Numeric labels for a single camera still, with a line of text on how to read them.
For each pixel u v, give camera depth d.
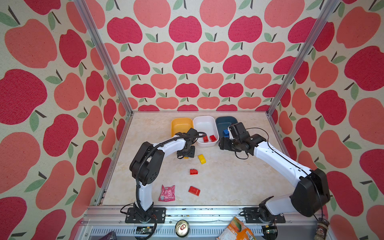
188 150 0.81
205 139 1.02
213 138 1.03
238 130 0.65
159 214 0.76
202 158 0.93
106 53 0.88
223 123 1.10
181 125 1.11
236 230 0.68
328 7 0.70
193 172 0.88
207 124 1.14
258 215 0.71
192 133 0.79
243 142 0.61
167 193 0.80
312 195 0.44
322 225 0.69
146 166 0.51
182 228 0.62
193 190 0.81
